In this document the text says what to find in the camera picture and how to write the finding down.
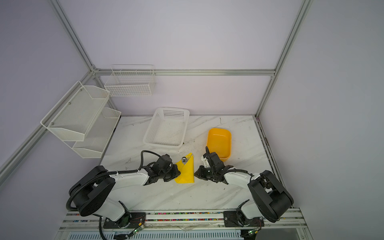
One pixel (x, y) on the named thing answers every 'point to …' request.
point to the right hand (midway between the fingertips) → (194, 174)
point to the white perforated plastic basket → (167, 127)
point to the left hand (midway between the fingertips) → (180, 173)
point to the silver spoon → (184, 160)
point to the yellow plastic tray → (219, 141)
